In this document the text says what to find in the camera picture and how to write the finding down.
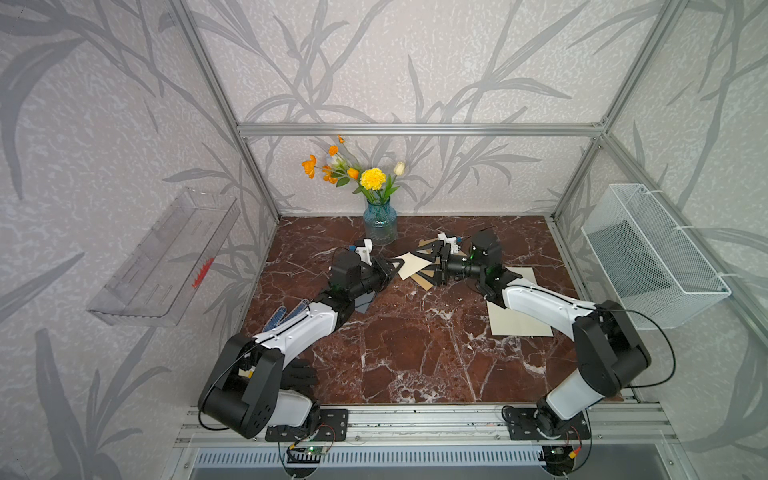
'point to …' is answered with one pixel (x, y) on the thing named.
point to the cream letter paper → (412, 264)
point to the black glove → (300, 376)
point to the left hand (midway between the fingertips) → (406, 263)
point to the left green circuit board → (315, 450)
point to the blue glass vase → (380, 222)
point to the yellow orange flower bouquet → (372, 182)
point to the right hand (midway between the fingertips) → (411, 260)
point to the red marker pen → (203, 272)
